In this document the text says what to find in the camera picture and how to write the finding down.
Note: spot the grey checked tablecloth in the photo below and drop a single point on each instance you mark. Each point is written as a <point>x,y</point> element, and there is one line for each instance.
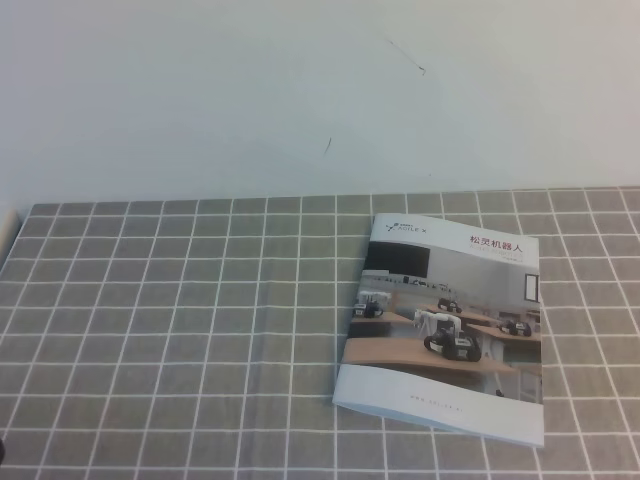
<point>200,339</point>

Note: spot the white product catalogue book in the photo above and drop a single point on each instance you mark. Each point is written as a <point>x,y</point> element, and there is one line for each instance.
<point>445,330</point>

